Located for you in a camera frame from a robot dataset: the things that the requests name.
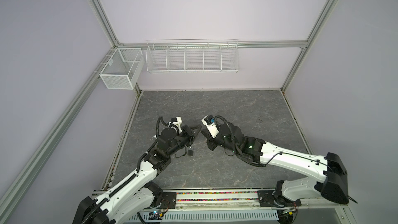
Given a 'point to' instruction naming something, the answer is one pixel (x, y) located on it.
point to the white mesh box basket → (124, 69)
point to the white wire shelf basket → (193, 55)
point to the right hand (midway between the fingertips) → (202, 132)
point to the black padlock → (190, 151)
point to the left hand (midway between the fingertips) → (203, 128)
